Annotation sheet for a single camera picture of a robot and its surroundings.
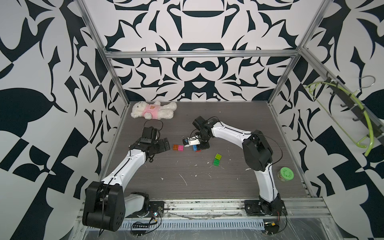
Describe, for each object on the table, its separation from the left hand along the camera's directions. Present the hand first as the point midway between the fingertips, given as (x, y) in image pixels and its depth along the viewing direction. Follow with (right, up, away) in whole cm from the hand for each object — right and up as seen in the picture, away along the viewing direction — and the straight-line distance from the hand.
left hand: (160, 143), depth 88 cm
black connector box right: (+55, -36, -18) cm, 68 cm away
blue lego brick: (+20, -3, +1) cm, 20 cm away
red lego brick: (+22, -5, +4) cm, 23 cm away
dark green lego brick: (+32, -11, 0) cm, 34 cm away
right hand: (+22, 0, +7) cm, 23 cm away
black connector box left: (-6, -37, -19) cm, 42 cm away
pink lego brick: (+11, -4, +6) cm, 13 cm away
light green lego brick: (+34, -8, +3) cm, 35 cm away
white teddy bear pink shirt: (-8, +19, +15) cm, 25 cm away
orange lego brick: (+8, -3, +6) cm, 11 cm away
